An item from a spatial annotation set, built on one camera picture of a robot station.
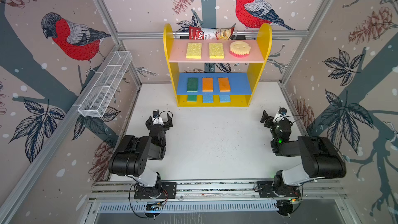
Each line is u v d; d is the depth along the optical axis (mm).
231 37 901
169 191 730
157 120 773
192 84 994
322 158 463
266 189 730
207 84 981
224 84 974
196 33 869
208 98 1071
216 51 790
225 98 1057
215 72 1188
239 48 764
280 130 694
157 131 681
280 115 772
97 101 718
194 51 789
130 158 450
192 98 1095
